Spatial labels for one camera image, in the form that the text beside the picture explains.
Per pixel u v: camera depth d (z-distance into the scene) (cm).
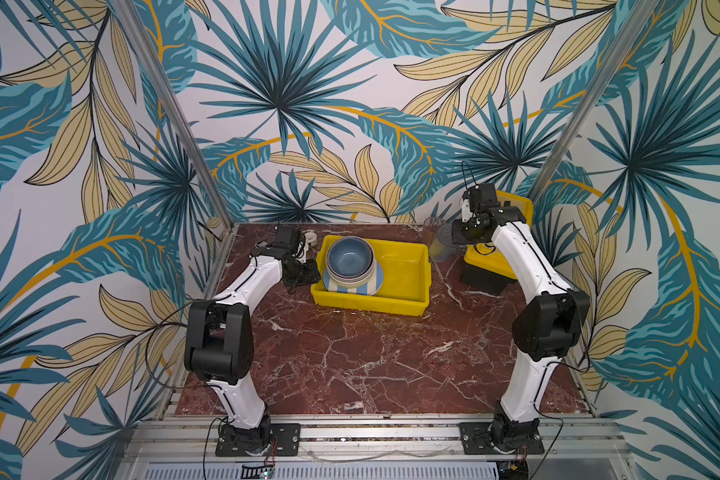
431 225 121
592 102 84
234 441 67
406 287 101
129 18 68
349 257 97
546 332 51
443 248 95
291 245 74
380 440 75
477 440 73
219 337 47
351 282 90
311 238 112
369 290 96
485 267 90
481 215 65
